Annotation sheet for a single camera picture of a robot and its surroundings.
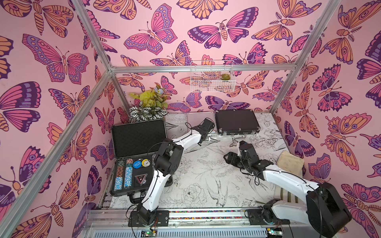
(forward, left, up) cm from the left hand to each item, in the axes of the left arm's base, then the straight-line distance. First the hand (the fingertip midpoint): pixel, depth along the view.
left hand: (197, 131), depth 103 cm
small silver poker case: (+12, +2, 0) cm, 12 cm away
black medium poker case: (+10, -30, 0) cm, 31 cm away
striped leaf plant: (+1, +34, +17) cm, 38 cm away
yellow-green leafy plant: (+18, +31, +15) cm, 39 cm away
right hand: (-21, -18, +3) cm, 28 cm away
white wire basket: (+22, -10, +29) cm, 38 cm away
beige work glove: (-21, -57, -4) cm, 61 cm away
